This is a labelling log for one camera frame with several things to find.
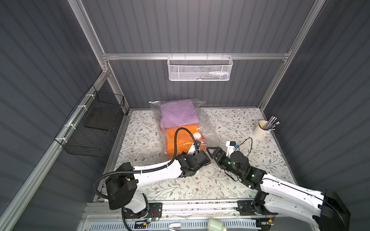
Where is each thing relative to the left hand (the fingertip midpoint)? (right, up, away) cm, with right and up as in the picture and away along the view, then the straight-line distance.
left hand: (190, 157), depth 80 cm
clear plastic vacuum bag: (+14, +10, +22) cm, 28 cm away
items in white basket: (+14, +50, +13) cm, 54 cm away
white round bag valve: (+4, +11, +13) cm, 17 cm away
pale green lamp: (+10, -27, -16) cm, 33 cm away
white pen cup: (+48, +12, +17) cm, 52 cm away
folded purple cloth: (-9, +26, +26) cm, 37 cm away
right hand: (+10, +4, -5) cm, 12 cm away
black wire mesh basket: (-53, +17, -6) cm, 56 cm away
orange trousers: (-4, +8, +6) cm, 11 cm away
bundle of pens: (+54, +18, +15) cm, 59 cm away
